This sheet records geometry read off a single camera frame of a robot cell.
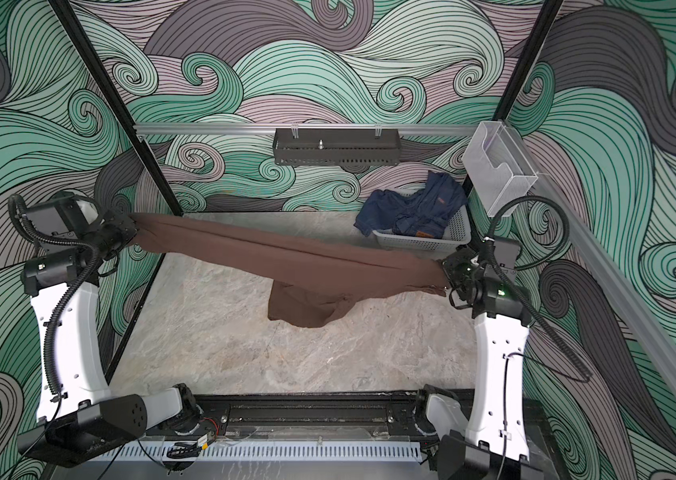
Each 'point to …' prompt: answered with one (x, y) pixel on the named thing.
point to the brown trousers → (314, 272)
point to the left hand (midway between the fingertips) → (133, 214)
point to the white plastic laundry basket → (457, 234)
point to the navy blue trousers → (424, 212)
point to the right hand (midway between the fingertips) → (446, 260)
